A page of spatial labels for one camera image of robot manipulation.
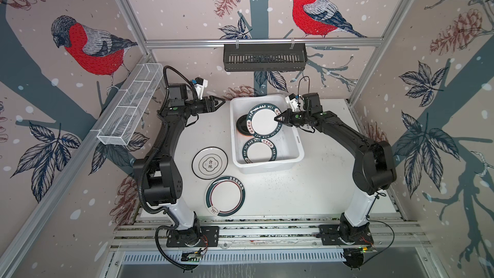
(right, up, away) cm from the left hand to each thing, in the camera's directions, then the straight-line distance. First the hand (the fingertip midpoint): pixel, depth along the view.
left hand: (219, 100), depth 81 cm
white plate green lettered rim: (+18, -24, +17) cm, 35 cm away
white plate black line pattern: (-8, -30, +14) cm, 34 cm away
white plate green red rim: (+2, -42, +3) cm, 43 cm away
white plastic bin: (+33, -25, +15) cm, 44 cm away
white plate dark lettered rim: (+18, -10, +8) cm, 22 cm away
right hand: (+25, -8, +7) cm, 27 cm away
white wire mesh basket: (-36, -3, -3) cm, 37 cm away
